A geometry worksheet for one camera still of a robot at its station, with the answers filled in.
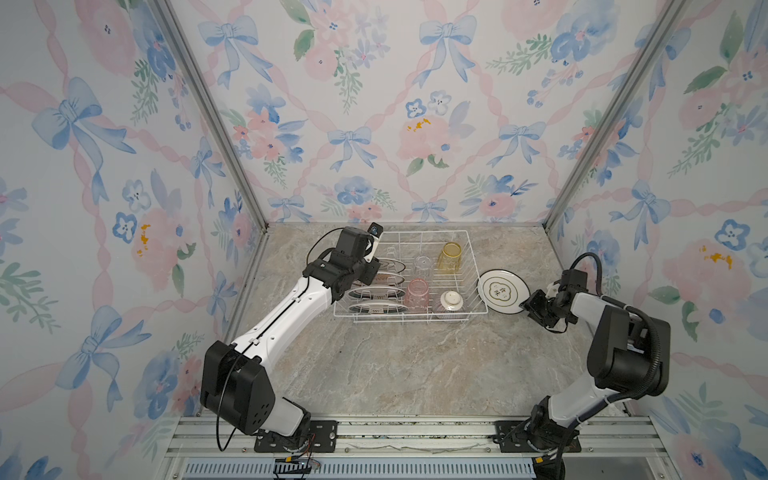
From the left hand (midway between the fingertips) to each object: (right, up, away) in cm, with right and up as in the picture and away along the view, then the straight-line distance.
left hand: (369, 255), depth 82 cm
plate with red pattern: (+5, -8, +13) cm, 16 cm away
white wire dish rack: (+11, +3, +31) cm, 33 cm away
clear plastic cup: (+16, -4, +12) cm, 21 cm away
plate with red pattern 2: (+1, -12, +16) cm, 20 cm away
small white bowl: (+24, -14, +8) cm, 29 cm away
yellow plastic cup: (+26, -1, +16) cm, 30 cm away
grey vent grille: (0, -51, -12) cm, 52 cm away
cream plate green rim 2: (+6, -4, +16) cm, 17 cm away
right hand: (+50, -16, +14) cm, 54 cm away
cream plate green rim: (+44, -12, +18) cm, 49 cm away
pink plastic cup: (+14, -11, +6) cm, 19 cm away
